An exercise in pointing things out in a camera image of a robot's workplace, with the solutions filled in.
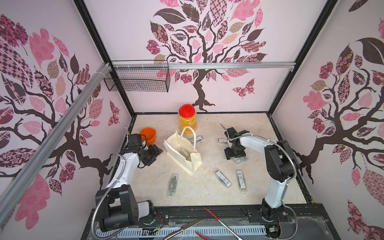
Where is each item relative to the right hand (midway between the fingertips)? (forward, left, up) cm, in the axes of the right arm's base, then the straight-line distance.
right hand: (232, 155), depth 95 cm
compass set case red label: (+2, +31, +2) cm, 31 cm away
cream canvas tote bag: (+8, +38, +5) cm, 39 cm away
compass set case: (+2, +31, +2) cm, 31 cm away
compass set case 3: (-4, -2, +1) cm, 5 cm away
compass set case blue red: (-3, -7, +1) cm, 8 cm away
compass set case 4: (-16, +8, +1) cm, 18 cm away
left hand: (-5, +45, +10) cm, 46 cm away
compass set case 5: (-16, -2, 0) cm, 16 cm away
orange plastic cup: (+17, +56, +3) cm, 59 cm away
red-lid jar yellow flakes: (+23, +29, +13) cm, 39 cm away
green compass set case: (-19, +37, +1) cm, 42 cm away
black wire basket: (+41, +60, +35) cm, 80 cm away
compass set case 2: (+14, +23, +1) cm, 26 cm away
